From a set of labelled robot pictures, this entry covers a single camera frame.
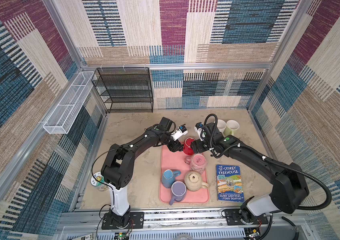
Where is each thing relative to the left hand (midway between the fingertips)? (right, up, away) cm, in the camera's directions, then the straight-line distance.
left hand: (180, 142), depth 90 cm
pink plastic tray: (+1, -18, -5) cm, 19 cm away
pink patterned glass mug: (+9, -9, -9) cm, 16 cm away
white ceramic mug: (+28, +10, +11) cm, 32 cm away
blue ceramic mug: (-6, -16, -14) cm, 22 cm away
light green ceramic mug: (+36, +10, +12) cm, 39 cm away
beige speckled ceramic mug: (+6, -18, -13) cm, 23 cm away
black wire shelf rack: (-38, +36, +18) cm, 56 cm away
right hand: (+10, -1, -5) cm, 11 cm away
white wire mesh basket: (-57, +16, -17) cm, 61 cm away
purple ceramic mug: (-2, -22, -16) cm, 27 cm away
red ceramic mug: (+4, -4, +4) cm, 7 cm away
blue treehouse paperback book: (+26, -21, -7) cm, 34 cm away
